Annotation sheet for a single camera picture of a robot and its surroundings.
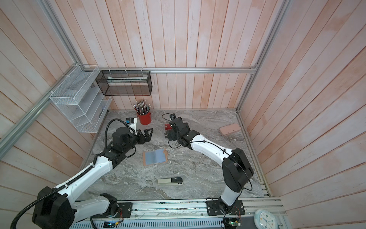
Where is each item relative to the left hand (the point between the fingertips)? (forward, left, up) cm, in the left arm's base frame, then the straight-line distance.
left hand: (147, 131), depth 81 cm
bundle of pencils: (+26, +9, -5) cm, 27 cm away
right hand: (+6, -16, -4) cm, 18 cm away
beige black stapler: (-23, -16, -15) cm, 32 cm away
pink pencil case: (+16, -55, -19) cm, 60 cm away
